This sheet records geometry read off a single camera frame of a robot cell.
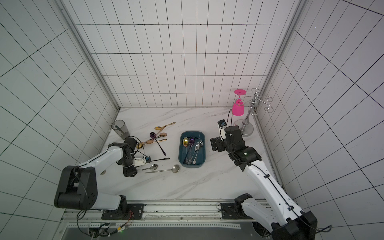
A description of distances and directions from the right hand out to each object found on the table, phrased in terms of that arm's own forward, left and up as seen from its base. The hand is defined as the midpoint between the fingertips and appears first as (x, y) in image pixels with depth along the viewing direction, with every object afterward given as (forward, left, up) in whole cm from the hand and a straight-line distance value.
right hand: (215, 135), depth 78 cm
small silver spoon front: (-12, +35, -18) cm, 41 cm away
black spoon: (-6, +32, -20) cm, 39 cm away
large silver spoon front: (-12, +22, -19) cm, 31 cm away
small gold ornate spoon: (+18, +38, -20) cm, 47 cm away
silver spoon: (+7, +8, -19) cm, 22 cm away
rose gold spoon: (+6, +42, -19) cm, 46 cm away
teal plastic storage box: (-4, +7, -21) cm, 22 cm away
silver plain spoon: (+3, +10, -19) cm, 22 cm away
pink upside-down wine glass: (+27, -17, -4) cm, 32 cm away
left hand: (-15, +49, -18) cm, 55 cm away
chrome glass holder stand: (+21, -25, +6) cm, 33 cm away
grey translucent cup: (+7, +58, -6) cm, 59 cm away
